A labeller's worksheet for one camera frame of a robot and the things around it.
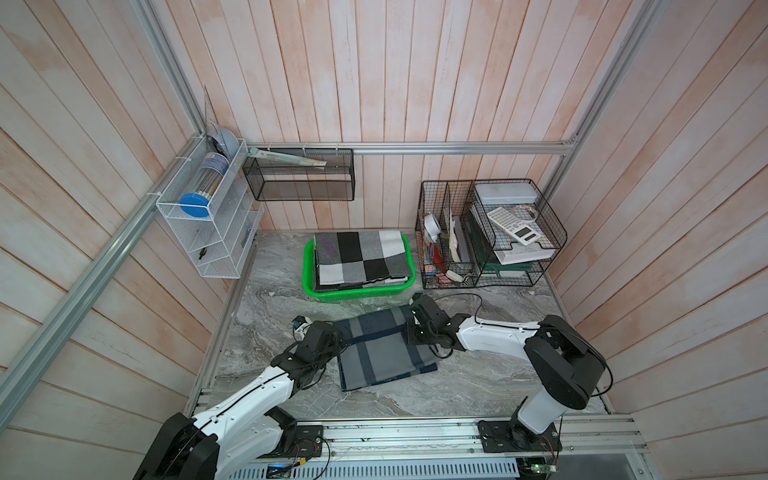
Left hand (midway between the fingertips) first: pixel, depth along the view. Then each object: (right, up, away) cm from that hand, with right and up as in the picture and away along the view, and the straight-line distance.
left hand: (335, 343), depth 87 cm
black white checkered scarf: (+6, +25, +11) cm, 28 cm away
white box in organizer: (+58, +48, +15) cm, 77 cm away
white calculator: (+58, +33, +3) cm, 66 cm away
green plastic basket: (+7, +14, +8) cm, 17 cm away
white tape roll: (+33, +37, +23) cm, 55 cm away
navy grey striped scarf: (+12, -2, +1) cm, 13 cm away
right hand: (+21, +2, +5) cm, 22 cm away
